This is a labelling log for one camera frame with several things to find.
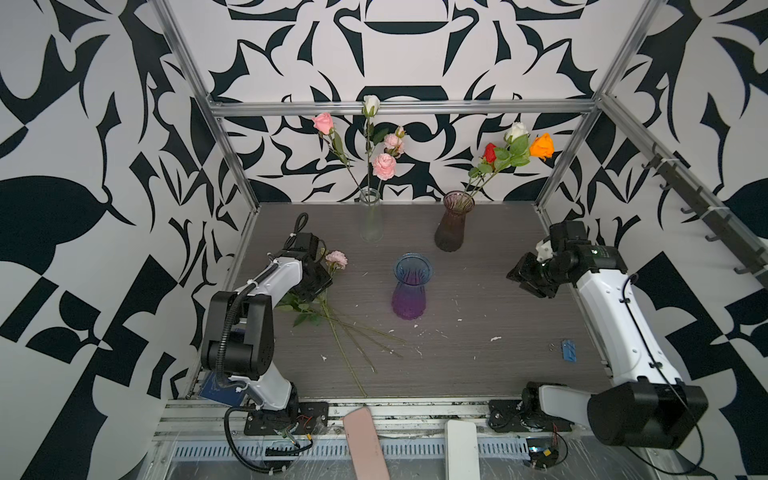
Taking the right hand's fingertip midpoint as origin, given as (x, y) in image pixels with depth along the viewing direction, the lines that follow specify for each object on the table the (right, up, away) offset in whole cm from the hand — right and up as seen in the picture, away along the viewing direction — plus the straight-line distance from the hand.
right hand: (515, 274), depth 77 cm
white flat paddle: (-17, -37, -11) cm, 42 cm away
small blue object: (+17, -22, +6) cm, 28 cm away
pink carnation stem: (-55, -12, +13) cm, 58 cm away
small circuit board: (+4, -41, -6) cm, 42 cm away
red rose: (-3, +32, +12) cm, 35 cm away
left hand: (-51, -4, +16) cm, 54 cm away
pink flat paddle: (-37, -39, -9) cm, 54 cm away
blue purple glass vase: (-26, 0, +6) cm, 26 cm away
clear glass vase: (-38, +14, +28) cm, 49 cm away
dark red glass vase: (-11, +11, +25) cm, 29 cm away
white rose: (-36, +41, +17) cm, 58 cm away
